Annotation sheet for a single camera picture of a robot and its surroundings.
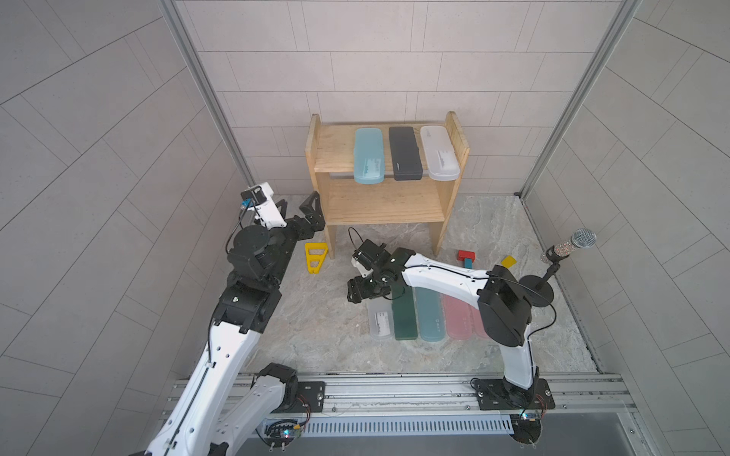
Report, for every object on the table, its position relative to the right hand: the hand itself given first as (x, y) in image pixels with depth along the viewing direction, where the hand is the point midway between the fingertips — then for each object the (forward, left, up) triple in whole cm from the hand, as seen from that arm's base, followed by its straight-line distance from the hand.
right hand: (356, 297), depth 83 cm
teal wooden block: (+13, -38, -6) cm, 41 cm away
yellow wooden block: (+13, -53, -8) cm, 55 cm away
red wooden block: (+16, -37, -6) cm, 41 cm away
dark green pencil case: (-4, -14, -5) cm, 15 cm away
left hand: (+8, +7, +35) cm, 37 cm away
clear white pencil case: (-3, -7, -5) cm, 9 cm away
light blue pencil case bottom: (-4, -22, -7) cm, 24 cm away
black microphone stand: (+1, -57, -6) cm, 58 cm away
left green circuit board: (-31, +18, -4) cm, 36 cm away
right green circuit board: (-33, -41, -10) cm, 54 cm away
